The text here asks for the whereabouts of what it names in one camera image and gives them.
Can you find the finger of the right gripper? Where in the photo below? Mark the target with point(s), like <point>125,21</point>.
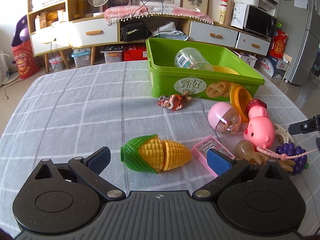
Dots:
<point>304,127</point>

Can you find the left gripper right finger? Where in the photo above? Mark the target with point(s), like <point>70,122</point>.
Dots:
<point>228,171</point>

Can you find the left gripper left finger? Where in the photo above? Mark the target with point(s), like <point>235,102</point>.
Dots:
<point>87,171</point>

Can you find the translucent amber hand toy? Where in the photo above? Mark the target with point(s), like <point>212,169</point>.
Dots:
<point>245,149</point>

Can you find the white starfish toy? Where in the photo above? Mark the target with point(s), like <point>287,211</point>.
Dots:
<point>282,135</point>

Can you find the pink card box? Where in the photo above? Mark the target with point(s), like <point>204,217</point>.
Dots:
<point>207,149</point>

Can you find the purple toy grapes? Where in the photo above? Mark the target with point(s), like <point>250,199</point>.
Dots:
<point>294,166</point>

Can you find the pink pig toy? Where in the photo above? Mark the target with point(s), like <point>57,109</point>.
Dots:
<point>260,129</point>

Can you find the pink capsule ball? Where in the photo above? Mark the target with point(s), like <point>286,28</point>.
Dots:
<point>224,118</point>

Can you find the yellow toy corn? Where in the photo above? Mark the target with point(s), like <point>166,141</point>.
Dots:
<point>150,154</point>

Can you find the grey checked tablecloth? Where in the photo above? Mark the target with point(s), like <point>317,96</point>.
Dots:
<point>75,112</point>

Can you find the small brown figurine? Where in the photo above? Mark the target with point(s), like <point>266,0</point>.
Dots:
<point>174,102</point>

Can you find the green plastic storage box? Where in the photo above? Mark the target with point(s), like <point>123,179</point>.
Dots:
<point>167,79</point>

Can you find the yellow toy pot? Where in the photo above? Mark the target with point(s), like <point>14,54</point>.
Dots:
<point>224,70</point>

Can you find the clear blue-lid storage bin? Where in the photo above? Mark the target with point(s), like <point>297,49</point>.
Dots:
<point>81,57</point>

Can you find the grey refrigerator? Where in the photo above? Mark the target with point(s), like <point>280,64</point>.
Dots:
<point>300,20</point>

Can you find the clear cotton swab jar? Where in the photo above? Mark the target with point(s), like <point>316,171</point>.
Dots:
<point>191,58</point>

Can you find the red printed bucket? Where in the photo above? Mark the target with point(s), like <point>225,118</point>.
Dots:
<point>25,60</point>

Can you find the red cardboard box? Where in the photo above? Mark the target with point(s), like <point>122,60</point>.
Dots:
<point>135,52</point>

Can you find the black microwave oven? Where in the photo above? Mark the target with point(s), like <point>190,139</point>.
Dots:
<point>253,20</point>

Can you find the white printer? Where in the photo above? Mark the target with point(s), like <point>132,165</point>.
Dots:
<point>269,6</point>

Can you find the black bag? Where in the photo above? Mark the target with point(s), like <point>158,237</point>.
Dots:
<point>135,31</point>

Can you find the wooden white TV cabinet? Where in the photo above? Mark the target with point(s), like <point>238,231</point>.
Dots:
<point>57,27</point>

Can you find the pink checked cloth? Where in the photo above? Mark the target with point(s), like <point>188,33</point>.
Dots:
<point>124,13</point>

